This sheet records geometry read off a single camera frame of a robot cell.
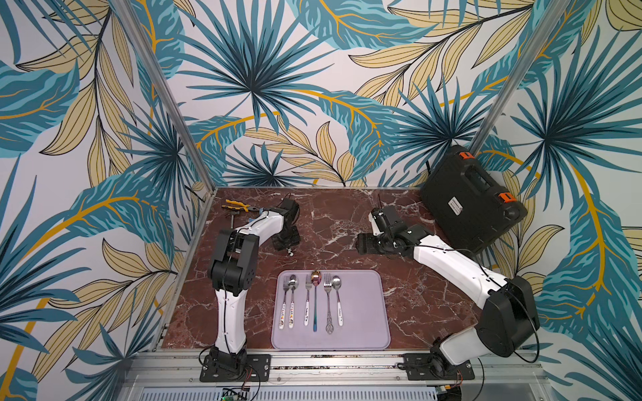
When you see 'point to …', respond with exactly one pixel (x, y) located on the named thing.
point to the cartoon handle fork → (285, 285)
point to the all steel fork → (328, 286)
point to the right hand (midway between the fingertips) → (367, 243)
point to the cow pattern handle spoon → (290, 252)
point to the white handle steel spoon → (336, 283)
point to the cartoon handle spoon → (292, 280)
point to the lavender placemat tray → (331, 310)
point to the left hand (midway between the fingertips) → (291, 245)
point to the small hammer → (233, 212)
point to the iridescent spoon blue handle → (315, 279)
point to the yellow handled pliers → (243, 206)
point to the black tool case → (465, 203)
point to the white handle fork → (308, 286)
